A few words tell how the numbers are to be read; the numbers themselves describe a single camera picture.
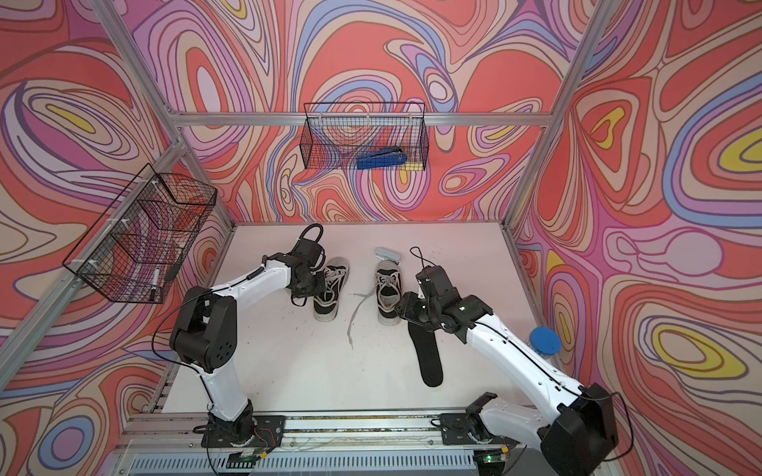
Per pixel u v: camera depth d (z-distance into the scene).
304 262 0.72
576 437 0.43
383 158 0.90
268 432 0.72
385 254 1.07
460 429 0.73
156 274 0.73
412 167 0.84
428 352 0.87
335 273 0.99
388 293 0.93
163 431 0.75
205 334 0.49
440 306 0.58
